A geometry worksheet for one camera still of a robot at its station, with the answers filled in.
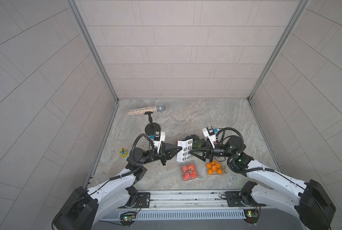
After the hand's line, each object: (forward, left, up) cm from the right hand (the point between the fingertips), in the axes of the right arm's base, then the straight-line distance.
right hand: (192, 153), depth 63 cm
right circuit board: (-22, -27, -25) cm, 43 cm away
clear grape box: (+3, -2, +3) cm, 5 cm away
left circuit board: (-20, +31, -19) cm, 42 cm away
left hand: (+1, +5, 0) cm, 5 cm away
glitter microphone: (+28, +15, +1) cm, 32 cm away
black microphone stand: (+29, +24, -19) cm, 42 cm away
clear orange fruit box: (0, -13, -21) cm, 25 cm away
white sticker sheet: (0, +4, 0) cm, 4 cm away
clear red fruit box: (-2, +1, -20) cm, 20 cm away
